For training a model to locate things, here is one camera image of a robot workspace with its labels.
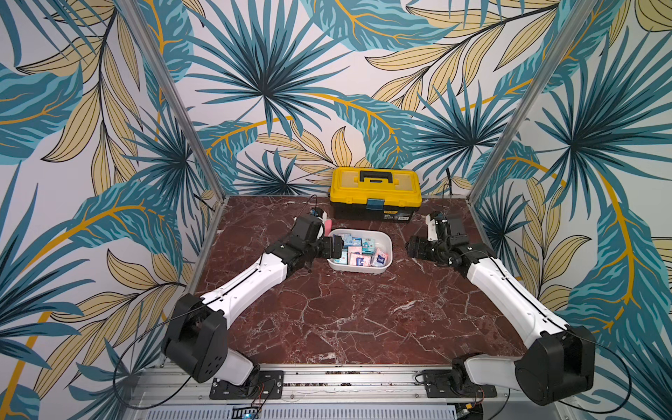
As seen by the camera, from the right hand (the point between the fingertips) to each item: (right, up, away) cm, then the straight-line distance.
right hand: (417, 245), depth 84 cm
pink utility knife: (-30, +5, +23) cm, 38 cm away
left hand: (-28, 0, 0) cm, 28 cm away
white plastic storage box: (-15, -3, +14) cm, 21 cm away
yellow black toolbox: (-11, +18, +15) cm, 26 cm away
